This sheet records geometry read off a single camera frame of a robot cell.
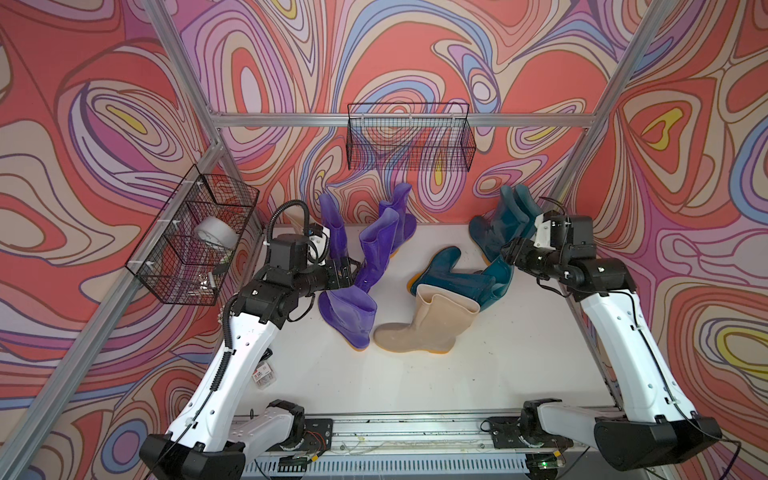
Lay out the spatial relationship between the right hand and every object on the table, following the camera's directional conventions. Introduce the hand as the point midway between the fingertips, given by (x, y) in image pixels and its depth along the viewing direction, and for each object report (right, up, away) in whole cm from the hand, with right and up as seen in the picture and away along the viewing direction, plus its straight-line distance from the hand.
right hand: (509, 261), depth 73 cm
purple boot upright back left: (-45, +10, +12) cm, 48 cm away
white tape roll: (-74, +7, +2) cm, 74 cm away
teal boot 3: (0, -3, +4) cm, 5 cm away
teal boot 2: (-14, -4, +21) cm, 26 cm away
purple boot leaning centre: (-33, +5, +10) cm, 35 cm away
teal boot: (+6, +8, +32) cm, 34 cm away
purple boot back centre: (-22, +14, +47) cm, 54 cm away
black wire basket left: (-84, +3, +6) cm, 84 cm away
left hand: (-39, -1, -2) cm, 39 cm away
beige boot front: (-17, -15, +2) cm, 22 cm away
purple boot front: (-39, -12, -2) cm, 41 cm away
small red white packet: (-64, -32, +9) cm, 72 cm away
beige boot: (-59, +14, +18) cm, 63 cm away
